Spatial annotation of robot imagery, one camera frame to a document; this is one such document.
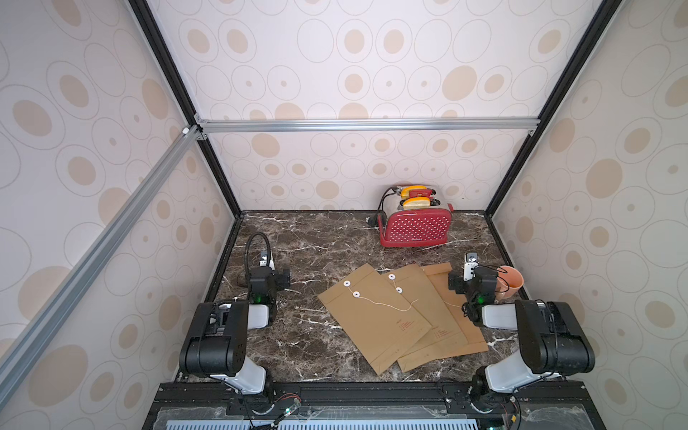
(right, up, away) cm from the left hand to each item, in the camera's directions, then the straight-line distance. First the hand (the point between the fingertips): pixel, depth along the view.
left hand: (275, 263), depth 94 cm
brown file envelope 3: (+60, -6, +7) cm, 61 cm away
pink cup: (+80, -6, -3) cm, 81 cm away
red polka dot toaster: (+53, +13, +6) cm, 54 cm away
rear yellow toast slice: (+47, +26, +4) cm, 54 cm away
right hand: (+68, -3, +1) cm, 68 cm away
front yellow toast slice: (+50, +21, +1) cm, 55 cm away
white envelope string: (+38, -14, -2) cm, 41 cm away
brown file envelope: (+37, -20, -6) cm, 42 cm away
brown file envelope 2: (+48, -8, +1) cm, 49 cm away
